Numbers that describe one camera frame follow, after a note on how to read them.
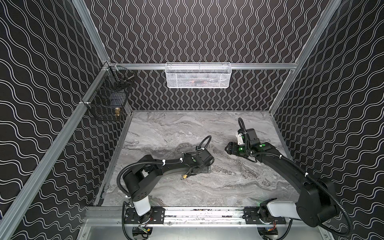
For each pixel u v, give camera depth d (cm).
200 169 69
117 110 82
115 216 76
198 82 97
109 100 97
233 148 76
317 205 41
